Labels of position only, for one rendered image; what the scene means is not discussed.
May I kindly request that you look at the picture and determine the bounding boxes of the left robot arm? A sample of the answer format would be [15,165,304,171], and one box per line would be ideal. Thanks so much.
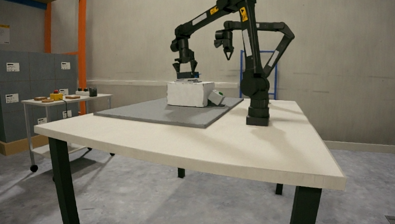
[170,0,270,123]

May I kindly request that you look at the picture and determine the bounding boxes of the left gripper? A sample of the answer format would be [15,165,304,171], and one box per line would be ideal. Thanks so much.
[172,48,198,75]

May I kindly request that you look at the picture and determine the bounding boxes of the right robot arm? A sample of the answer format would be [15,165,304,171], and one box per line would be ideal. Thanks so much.
[214,21,295,78]

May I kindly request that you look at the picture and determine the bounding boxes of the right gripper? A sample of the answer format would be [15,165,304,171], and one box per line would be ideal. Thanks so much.
[223,39,234,60]

